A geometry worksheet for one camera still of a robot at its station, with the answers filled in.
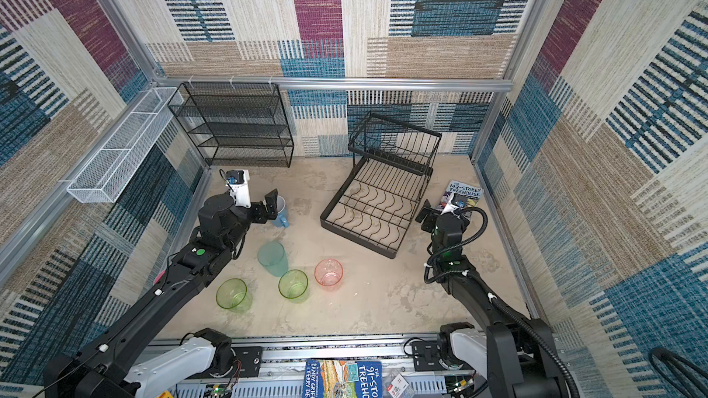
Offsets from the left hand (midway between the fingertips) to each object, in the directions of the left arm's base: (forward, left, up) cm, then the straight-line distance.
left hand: (261, 190), depth 76 cm
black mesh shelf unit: (+43, +21, -10) cm, 49 cm away
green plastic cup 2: (-19, +11, -26) cm, 34 cm away
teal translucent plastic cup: (-4, +4, -31) cm, 31 cm away
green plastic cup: (-16, -6, -26) cm, 31 cm away
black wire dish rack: (+12, -34, -25) cm, 43 cm away
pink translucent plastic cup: (-13, -17, -25) cm, 33 cm away
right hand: (+1, -52, -12) cm, 54 cm away
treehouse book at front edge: (-40, -22, -25) cm, 52 cm away
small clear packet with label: (-42, -35, -26) cm, 61 cm away
